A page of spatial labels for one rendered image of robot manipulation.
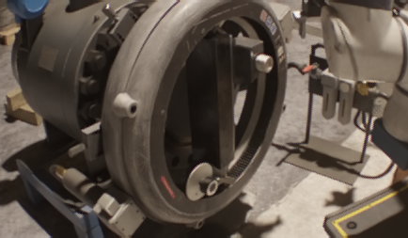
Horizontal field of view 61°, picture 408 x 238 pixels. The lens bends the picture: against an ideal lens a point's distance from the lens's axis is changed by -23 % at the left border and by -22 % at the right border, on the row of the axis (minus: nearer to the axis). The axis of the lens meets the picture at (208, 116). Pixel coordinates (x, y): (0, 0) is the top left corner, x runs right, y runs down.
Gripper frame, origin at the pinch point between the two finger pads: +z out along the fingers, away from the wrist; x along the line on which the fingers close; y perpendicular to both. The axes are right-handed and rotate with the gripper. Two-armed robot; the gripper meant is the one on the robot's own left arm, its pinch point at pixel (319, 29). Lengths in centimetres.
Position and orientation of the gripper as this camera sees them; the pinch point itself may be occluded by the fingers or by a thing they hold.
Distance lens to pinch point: 139.0
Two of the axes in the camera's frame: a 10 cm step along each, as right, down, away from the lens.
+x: -9.7, 2.0, -0.9
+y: -2.2, -7.7, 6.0
